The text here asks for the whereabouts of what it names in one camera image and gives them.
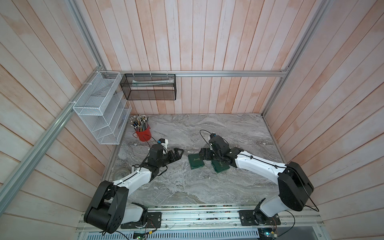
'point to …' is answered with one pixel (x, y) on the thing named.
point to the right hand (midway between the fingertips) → (204, 152)
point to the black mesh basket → (147, 86)
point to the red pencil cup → (145, 135)
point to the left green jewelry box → (195, 161)
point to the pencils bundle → (139, 122)
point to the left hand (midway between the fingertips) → (179, 154)
